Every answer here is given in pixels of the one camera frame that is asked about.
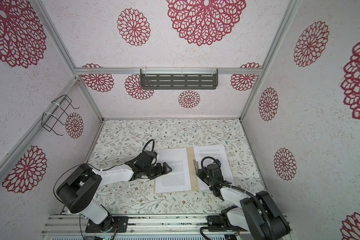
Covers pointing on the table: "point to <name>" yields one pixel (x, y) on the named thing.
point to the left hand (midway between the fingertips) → (166, 174)
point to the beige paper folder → (193, 177)
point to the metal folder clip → (196, 166)
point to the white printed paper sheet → (178, 179)
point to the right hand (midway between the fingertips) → (197, 169)
